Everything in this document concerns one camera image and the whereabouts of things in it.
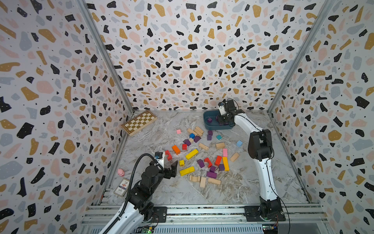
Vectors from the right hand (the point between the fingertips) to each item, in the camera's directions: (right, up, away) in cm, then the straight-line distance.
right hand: (220, 118), depth 108 cm
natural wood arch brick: (-19, -37, -23) cm, 47 cm away
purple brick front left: (-8, -35, -21) cm, 41 cm away
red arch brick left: (-35, -25, -14) cm, 45 cm away
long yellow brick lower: (-23, -33, -20) cm, 45 cm away
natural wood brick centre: (-1, -19, -8) cm, 21 cm away
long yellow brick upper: (-21, -25, -11) cm, 34 cm away
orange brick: (-31, -22, -11) cm, 39 cm away
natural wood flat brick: (-7, -38, -23) cm, 45 cm away
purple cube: (-8, -1, +5) cm, 9 cm away
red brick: (-4, -28, -15) cm, 32 cm away
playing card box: (-60, -41, -27) cm, 77 cm away
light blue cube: (+12, -18, -9) cm, 23 cm away
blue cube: (-21, -13, -3) cm, 25 cm away
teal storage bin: (-4, -5, +3) cm, 7 cm away
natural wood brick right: (+7, -26, -13) cm, 30 cm away
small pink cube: (-31, -10, +1) cm, 33 cm away
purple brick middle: (-15, -29, -16) cm, 36 cm away
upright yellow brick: (+1, -30, -16) cm, 34 cm away
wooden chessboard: (-61, -3, +2) cm, 61 cm away
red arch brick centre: (-11, -27, -16) cm, 33 cm away
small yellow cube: (-27, -29, -18) cm, 43 cm away
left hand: (-31, -24, -28) cm, 49 cm away
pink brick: (+1, -24, -11) cm, 26 cm away
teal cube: (-1, -14, -2) cm, 14 cm away
